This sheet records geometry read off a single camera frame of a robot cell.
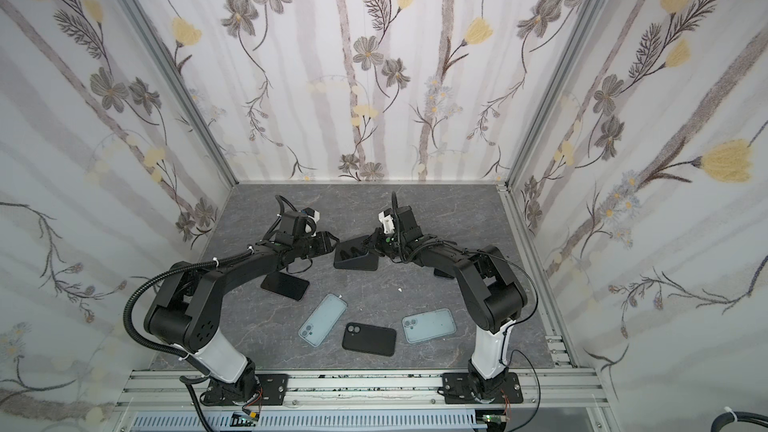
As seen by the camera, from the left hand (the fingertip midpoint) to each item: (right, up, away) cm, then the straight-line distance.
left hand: (332, 234), depth 93 cm
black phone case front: (+13, -29, -9) cm, 33 cm away
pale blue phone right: (+28, -26, -8) cm, 39 cm away
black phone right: (+35, -13, 0) cm, 37 cm away
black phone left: (-14, -15, -2) cm, 21 cm away
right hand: (+8, 0, -6) cm, 10 cm away
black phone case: (+6, -7, +3) cm, 10 cm away
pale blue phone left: (-2, -26, -9) cm, 27 cm away
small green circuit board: (-19, -44, -20) cm, 52 cm away
